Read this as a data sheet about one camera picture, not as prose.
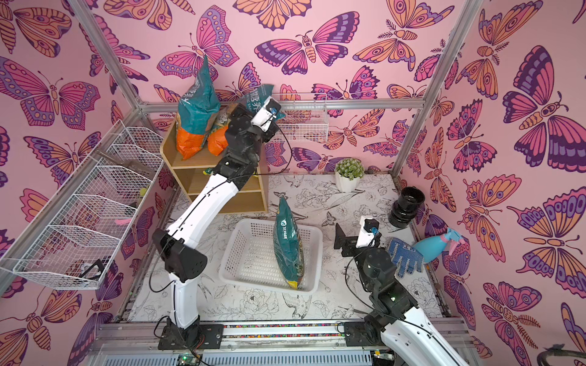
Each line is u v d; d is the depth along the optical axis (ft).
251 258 3.00
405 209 3.04
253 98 2.58
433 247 2.85
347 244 2.07
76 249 2.15
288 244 2.12
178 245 1.57
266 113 1.98
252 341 2.40
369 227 1.91
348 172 3.32
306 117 3.18
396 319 1.65
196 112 2.26
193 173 3.22
